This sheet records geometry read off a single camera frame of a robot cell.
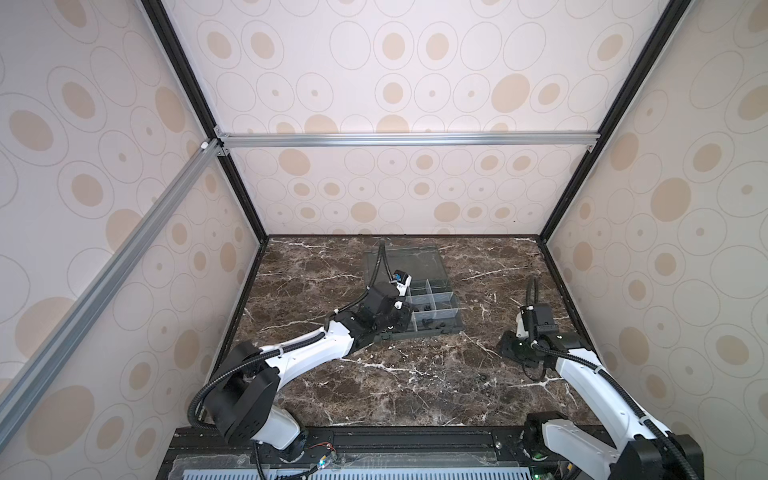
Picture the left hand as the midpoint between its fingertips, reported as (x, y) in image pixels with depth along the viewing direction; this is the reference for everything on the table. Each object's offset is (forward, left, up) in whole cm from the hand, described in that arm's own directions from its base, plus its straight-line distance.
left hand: (418, 304), depth 82 cm
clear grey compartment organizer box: (+6, -7, -11) cm, 14 cm away
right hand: (-8, -27, -10) cm, 30 cm away
